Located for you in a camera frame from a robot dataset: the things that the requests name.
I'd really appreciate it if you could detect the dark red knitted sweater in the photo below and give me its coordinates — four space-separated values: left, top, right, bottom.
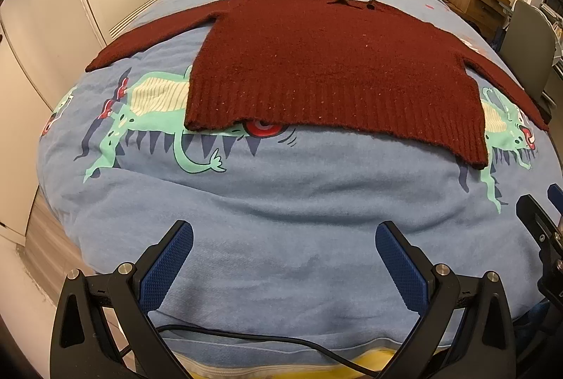
90 0 546 169

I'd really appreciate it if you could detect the black cable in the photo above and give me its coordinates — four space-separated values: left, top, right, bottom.
118 323 384 377

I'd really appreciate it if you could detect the grey office chair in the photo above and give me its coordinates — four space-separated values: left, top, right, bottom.
499 0 557 113

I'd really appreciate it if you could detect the blue monster print bedspread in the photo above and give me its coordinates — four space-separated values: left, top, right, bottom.
38 27 562 367

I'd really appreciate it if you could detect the wooden desk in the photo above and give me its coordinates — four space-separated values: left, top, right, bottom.
445 0 512 42

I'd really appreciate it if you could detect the white wardrobe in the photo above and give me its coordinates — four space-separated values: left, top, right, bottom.
1 0 161 245

